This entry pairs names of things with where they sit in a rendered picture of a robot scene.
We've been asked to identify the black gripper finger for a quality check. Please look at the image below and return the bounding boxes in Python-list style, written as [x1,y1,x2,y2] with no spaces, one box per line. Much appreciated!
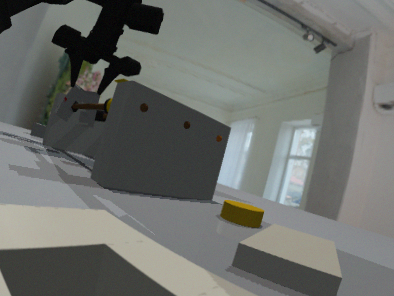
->
[64,45,86,87]
[97,66,127,96]

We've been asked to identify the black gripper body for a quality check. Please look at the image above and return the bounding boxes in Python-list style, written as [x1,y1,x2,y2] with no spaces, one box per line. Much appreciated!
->
[51,16,141,77]

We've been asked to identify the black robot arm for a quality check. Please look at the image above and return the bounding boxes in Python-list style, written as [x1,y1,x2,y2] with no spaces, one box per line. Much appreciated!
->
[0,0,164,65]

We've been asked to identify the yellow cylinder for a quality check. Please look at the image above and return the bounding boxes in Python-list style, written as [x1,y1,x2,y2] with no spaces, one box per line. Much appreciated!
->
[220,200,264,228]

